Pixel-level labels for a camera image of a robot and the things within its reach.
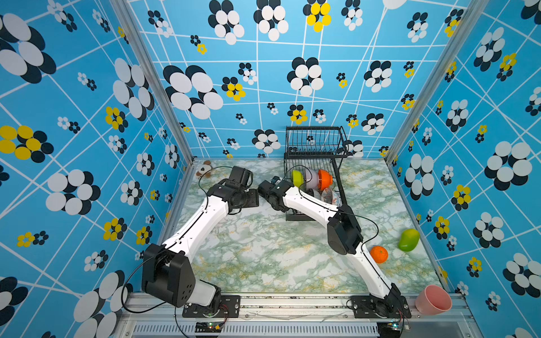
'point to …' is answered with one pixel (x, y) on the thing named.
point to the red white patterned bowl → (330, 197)
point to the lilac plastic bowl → (312, 179)
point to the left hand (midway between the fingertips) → (255, 197)
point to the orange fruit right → (379, 254)
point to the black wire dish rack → (311, 167)
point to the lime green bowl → (298, 178)
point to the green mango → (408, 239)
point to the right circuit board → (389, 329)
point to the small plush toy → (205, 169)
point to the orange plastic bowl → (325, 179)
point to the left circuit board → (208, 327)
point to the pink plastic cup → (433, 300)
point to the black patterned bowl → (315, 193)
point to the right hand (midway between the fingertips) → (300, 194)
